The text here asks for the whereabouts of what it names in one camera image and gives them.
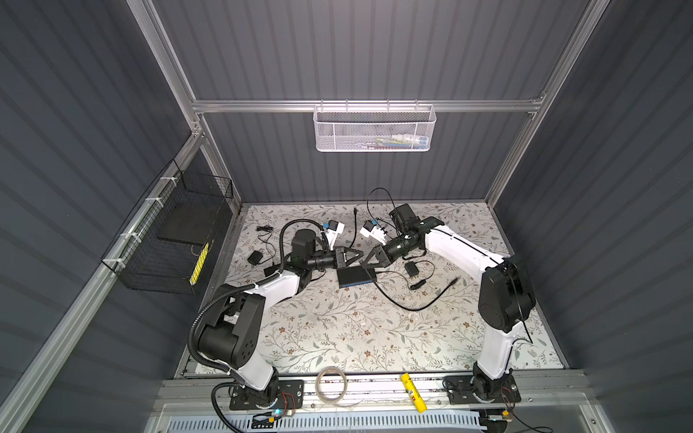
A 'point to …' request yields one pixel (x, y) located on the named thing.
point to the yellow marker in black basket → (198, 263)
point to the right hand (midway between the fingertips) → (367, 267)
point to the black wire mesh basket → (161, 245)
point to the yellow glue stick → (414, 393)
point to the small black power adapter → (411, 269)
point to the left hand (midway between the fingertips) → (363, 254)
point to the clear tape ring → (318, 386)
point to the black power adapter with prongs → (255, 257)
